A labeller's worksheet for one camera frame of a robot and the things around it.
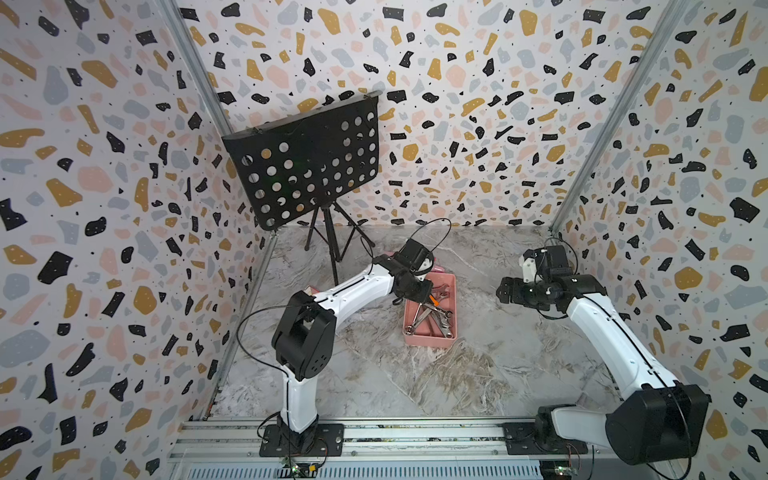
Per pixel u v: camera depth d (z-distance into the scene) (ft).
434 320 3.02
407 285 2.50
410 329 2.82
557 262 2.06
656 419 1.30
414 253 2.35
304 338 1.60
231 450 2.48
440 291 3.29
